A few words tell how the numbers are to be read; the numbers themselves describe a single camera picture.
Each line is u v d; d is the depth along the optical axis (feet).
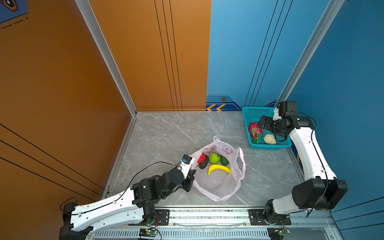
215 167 2.90
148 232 2.31
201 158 2.78
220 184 2.72
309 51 2.79
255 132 3.20
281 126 1.84
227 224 2.37
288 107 1.93
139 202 1.56
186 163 1.90
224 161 2.86
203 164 2.88
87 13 2.33
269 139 3.16
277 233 2.31
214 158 2.91
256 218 2.38
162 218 2.43
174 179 1.59
